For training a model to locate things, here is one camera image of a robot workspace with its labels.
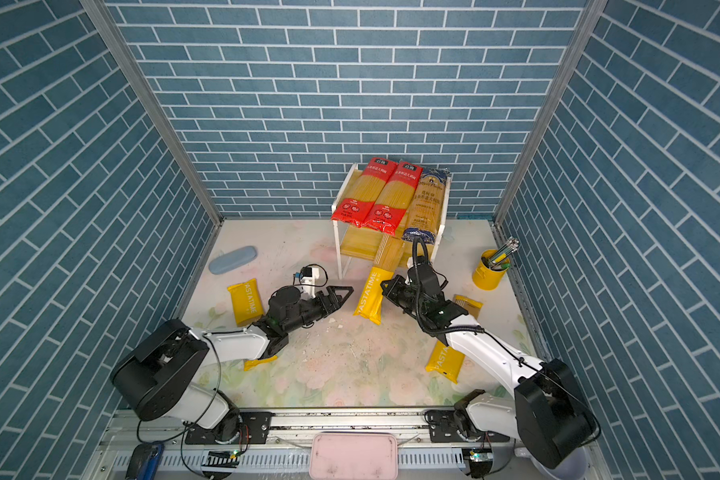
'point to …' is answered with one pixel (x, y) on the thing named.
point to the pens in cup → (510, 246)
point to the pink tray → (353, 455)
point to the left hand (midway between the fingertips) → (349, 296)
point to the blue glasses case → (231, 259)
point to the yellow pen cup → (487, 277)
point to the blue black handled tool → (144, 461)
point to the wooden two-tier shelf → (360, 244)
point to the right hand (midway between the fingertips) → (377, 279)
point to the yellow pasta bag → (248, 307)
